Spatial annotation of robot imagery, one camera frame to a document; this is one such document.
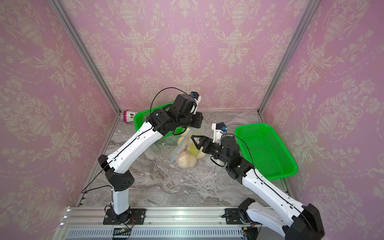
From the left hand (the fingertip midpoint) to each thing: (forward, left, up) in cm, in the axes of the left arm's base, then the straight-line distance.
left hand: (203, 118), depth 71 cm
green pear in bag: (-4, +5, -23) cm, 23 cm away
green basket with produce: (+26, +43, -27) cm, 57 cm away
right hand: (-11, +7, -6) cm, 14 cm away
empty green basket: (+1, -42, -33) cm, 53 cm away
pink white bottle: (+27, +53, -28) cm, 66 cm away
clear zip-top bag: (-5, +12, -21) cm, 24 cm away
